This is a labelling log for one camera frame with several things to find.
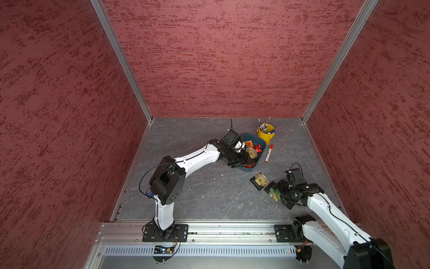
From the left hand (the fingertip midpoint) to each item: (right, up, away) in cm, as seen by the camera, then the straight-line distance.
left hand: (248, 167), depth 81 cm
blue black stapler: (-38, -3, -27) cm, 47 cm away
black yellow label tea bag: (+5, +6, +15) cm, 17 cm away
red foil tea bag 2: (+3, -2, +10) cm, 11 cm away
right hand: (+14, -15, +3) cm, 21 cm away
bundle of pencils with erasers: (+11, +21, +12) cm, 26 cm away
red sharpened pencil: (+16, +23, +22) cm, 36 cm away
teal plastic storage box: (+10, +13, +25) cm, 30 cm away
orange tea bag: (+5, +11, +22) cm, 25 cm away
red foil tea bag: (+9, +8, +20) cm, 24 cm away
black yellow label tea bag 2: (+8, -9, +9) cm, 15 cm away
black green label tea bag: (+14, -13, +4) cm, 20 cm away
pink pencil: (+21, +20, +19) cm, 34 cm away
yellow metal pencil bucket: (+15, +15, +20) cm, 29 cm away
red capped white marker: (+15, +3, +19) cm, 24 cm away
